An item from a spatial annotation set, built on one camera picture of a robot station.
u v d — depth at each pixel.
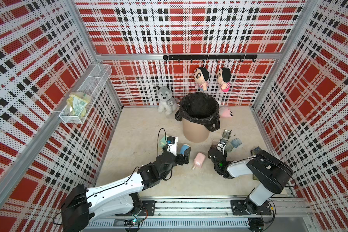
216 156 0.72
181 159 0.66
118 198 0.47
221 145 0.80
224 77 0.93
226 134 1.02
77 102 0.63
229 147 0.96
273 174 0.46
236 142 0.99
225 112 1.08
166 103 1.10
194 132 0.90
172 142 0.63
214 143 1.01
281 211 0.74
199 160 0.84
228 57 0.88
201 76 0.91
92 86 0.81
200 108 0.96
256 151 0.91
